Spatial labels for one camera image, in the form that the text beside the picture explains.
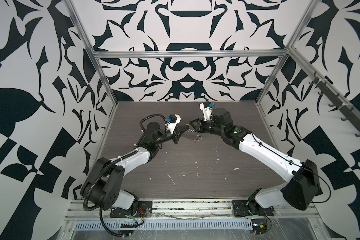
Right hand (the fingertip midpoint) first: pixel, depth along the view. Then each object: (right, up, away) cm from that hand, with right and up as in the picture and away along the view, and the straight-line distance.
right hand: (189, 122), depth 74 cm
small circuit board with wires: (+32, -49, -3) cm, 59 cm away
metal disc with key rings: (+3, -9, +16) cm, 19 cm away
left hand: (0, -1, +3) cm, 3 cm away
